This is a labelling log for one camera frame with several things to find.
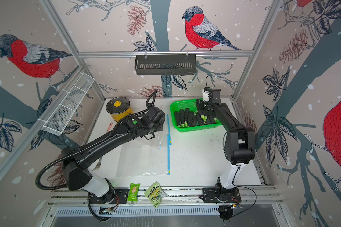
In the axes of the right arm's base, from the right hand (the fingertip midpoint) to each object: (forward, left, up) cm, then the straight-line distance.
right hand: (199, 101), depth 95 cm
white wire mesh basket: (-23, +84, +5) cm, 87 cm away
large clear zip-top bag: (-32, +35, -19) cm, 51 cm away
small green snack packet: (-55, +37, -16) cm, 68 cm away
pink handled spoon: (-12, +65, -17) cm, 69 cm away
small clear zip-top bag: (-34, +22, +12) cm, 42 cm away
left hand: (-22, +23, +6) cm, 32 cm away
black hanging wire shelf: (+28, +25, +11) cm, 39 cm away
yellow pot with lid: (-2, +58, -6) cm, 58 cm away
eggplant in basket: (-4, +10, -14) cm, 18 cm away
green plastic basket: (+12, +5, -16) cm, 20 cm away
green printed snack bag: (-53, +26, -16) cm, 62 cm away
